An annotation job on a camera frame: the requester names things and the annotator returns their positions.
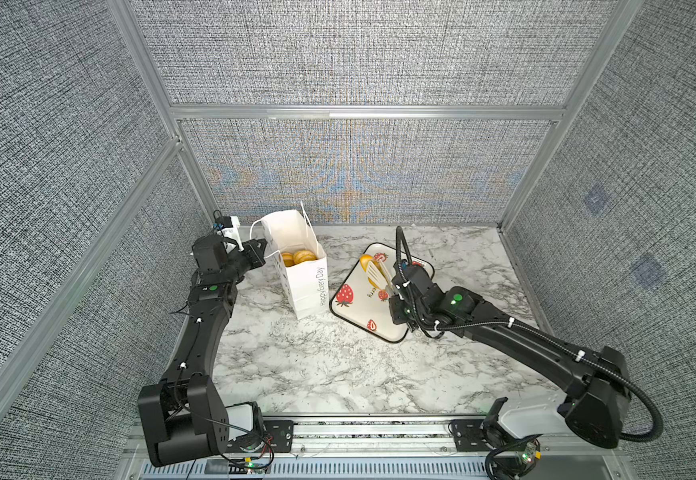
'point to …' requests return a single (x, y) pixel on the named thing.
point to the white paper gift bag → (306, 285)
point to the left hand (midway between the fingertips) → (266, 240)
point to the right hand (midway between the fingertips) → (393, 302)
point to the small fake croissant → (288, 259)
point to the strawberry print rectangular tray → (359, 300)
